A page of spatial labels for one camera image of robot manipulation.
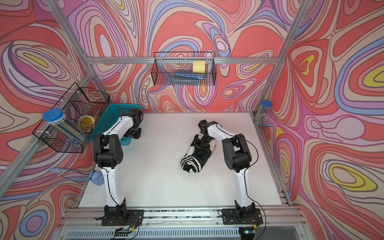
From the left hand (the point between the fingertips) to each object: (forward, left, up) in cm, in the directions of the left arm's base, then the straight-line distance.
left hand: (132, 136), depth 100 cm
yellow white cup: (-8, +15, +23) cm, 29 cm away
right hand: (-13, -43, -3) cm, 45 cm away
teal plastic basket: (+22, +21, +2) cm, 30 cm away
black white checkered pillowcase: (-19, -43, +4) cm, 47 cm away
